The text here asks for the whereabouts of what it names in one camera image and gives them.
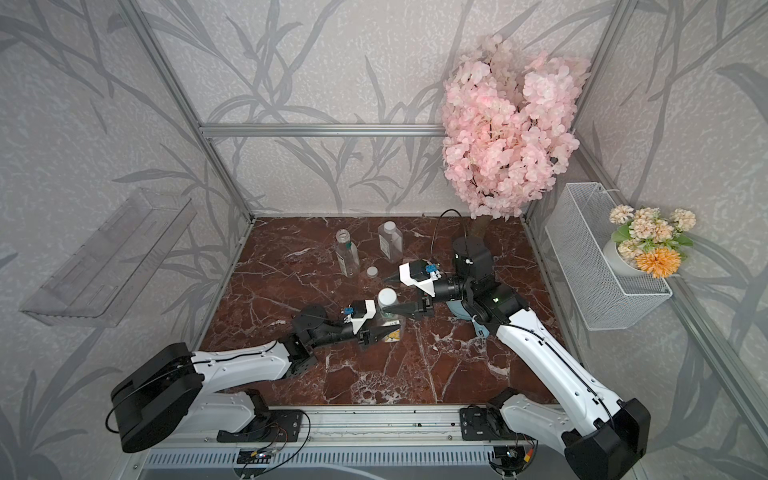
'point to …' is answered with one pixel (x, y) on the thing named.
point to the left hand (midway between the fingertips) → (395, 321)
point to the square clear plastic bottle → (391, 241)
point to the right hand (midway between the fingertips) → (386, 290)
